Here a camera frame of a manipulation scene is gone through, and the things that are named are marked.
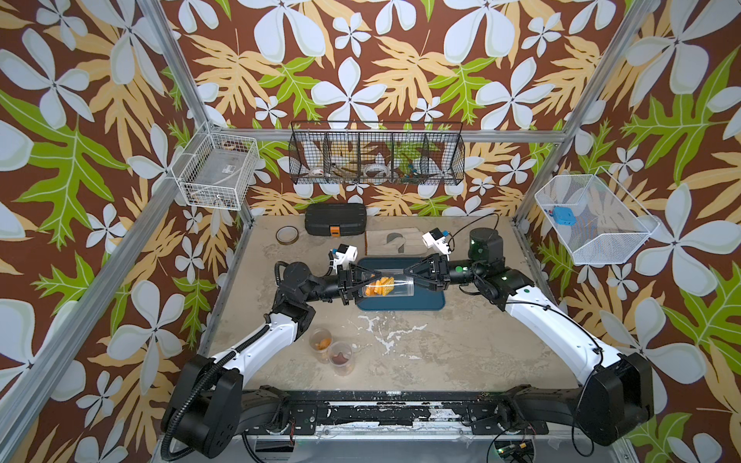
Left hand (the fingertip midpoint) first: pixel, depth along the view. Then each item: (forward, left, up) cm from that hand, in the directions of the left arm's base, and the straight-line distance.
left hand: (380, 281), depth 66 cm
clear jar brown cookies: (-10, +10, -24) cm, 28 cm away
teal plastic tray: (+10, -16, -27) cm, 33 cm away
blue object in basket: (+27, -57, -5) cm, 63 cm away
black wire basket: (+52, 0, 0) cm, 52 cm away
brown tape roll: (+41, +36, -30) cm, 62 cm away
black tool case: (+46, +17, -27) cm, 56 cm away
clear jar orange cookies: (-5, +17, -24) cm, 30 cm away
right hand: (+1, -7, -1) cm, 7 cm away
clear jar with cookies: (-1, -2, -1) cm, 2 cm away
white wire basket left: (+38, +49, +3) cm, 62 cm away
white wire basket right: (+18, -63, -1) cm, 66 cm away
